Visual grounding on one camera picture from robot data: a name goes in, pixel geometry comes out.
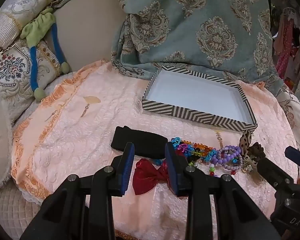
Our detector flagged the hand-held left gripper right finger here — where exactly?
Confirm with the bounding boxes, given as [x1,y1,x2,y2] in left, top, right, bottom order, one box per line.
[164,142,282,240]

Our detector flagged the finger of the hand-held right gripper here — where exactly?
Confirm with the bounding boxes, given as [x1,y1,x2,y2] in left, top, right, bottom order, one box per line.
[284,146,300,168]
[256,157,294,189]

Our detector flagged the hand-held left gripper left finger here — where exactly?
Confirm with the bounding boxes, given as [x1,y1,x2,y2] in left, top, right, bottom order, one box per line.
[20,142,136,240]

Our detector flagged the red hair bow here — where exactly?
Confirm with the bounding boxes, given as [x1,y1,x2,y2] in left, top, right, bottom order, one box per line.
[132,158,177,196]

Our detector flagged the black knit headband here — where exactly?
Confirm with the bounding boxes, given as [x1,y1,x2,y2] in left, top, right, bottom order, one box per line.
[111,126,168,159]

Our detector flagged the rainbow bead bracelet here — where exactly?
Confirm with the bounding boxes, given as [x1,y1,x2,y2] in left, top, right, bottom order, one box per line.
[180,142,217,164]

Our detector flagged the lavender woven hair tie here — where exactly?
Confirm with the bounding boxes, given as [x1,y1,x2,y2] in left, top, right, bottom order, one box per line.
[219,148,243,170]

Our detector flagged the leopard print hair bow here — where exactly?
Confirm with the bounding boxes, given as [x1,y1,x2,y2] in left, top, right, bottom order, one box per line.
[239,129,266,173]

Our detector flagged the purple bead bracelet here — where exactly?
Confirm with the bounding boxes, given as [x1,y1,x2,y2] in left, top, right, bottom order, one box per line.
[216,144,242,165]

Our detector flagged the striped cardboard box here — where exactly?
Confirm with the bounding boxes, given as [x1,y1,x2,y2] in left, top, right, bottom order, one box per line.
[142,65,258,133]

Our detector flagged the cream floral cloth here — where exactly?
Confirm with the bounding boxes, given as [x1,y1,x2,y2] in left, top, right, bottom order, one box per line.
[275,84,300,155]

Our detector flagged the peach fringed blanket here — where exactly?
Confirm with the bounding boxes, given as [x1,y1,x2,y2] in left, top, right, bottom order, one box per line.
[11,59,300,240]

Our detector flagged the hanging clothes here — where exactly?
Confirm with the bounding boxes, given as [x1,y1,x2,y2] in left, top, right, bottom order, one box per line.
[271,5,300,80]

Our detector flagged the beige cushion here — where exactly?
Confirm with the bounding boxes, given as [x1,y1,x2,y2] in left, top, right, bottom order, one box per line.
[52,0,127,73]

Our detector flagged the teal damask blanket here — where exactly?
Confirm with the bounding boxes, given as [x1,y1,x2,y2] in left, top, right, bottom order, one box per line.
[40,0,290,93]

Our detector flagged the floral embroidered cushion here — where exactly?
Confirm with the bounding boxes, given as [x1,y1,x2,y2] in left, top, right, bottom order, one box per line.
[0,39,63,122]

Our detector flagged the green and blue plush toy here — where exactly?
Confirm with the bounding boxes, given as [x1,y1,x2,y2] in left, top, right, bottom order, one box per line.
[20,7,71,102]

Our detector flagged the striped bolster pillow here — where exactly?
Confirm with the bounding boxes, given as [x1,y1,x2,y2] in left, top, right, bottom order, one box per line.
[0,0,58,50]

